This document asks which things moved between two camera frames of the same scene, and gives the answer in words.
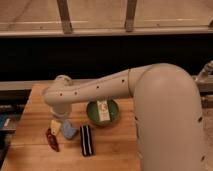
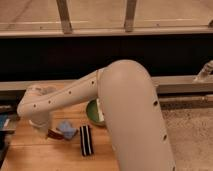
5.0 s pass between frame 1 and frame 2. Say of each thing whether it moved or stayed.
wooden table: stayed
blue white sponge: stayed
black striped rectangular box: stayed
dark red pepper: moved
